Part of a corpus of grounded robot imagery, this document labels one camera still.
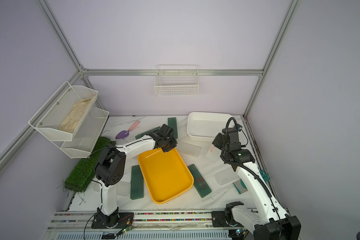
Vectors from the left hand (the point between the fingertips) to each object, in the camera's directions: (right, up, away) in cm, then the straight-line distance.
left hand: (176, 146), depth 95 cm
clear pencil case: (+7, -3, +5) cm, 10 cm away
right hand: (+25, +4, -16) cm, 30 cm away
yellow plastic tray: (-6, -16, -7) cm, 19 cm away
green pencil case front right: (+14, -20, -11) cm, 27 cm away
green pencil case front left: (-22, -20, -11) cm, 32 cm away
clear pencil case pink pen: (+20, 0, -17) cm, 26 cm away
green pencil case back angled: (-22, +8, +11) cm, 26 cm away
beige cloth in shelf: (-55, +15, -19) cm, 60 cm away
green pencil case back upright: (-5, +16, +21) cm, 27 cm away
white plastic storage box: (+20, +13, +7) cm, 25 cm away
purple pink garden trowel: (-39, +8, +14) cm, 42 cm away
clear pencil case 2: (+31, -19, -5) cm, 36 cm away
